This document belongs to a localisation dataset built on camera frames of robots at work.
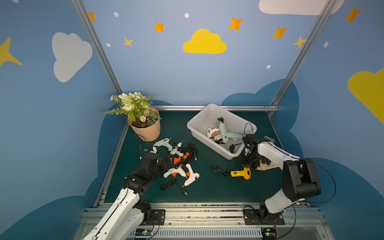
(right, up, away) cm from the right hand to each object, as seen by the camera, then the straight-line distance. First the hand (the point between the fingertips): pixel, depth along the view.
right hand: (247, 164), depth 90 cm
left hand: (-47, +6, -10) cm, 49 cm away
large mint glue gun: (-11, +19, +9) cm, 23 cm away
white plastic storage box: (-22, +30, +24) cm, 44 cm away
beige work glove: (+12, -2, +2) cm, 12 cm away
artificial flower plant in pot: (-65, +29, +3) cm, 71 cm away
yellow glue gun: (-2, -4, -4) cm, 6 cm away
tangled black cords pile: (-36, +7, +5) cm, 38 cm away
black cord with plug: (-46, -9, -6) cm, 47 cm away
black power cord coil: (-7, +10, +9) cm, 15 cm away
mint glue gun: (-53, +13, +11) cm, 56 cm away
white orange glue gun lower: (-42, -2, -3) cm, 42 cm away
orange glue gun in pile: (-43, +2, +3) cm, 44 cm away
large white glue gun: (-17, +20, +17) cm, 32 cm away
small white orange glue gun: (-34, -6, -4) cm, 35 cm away
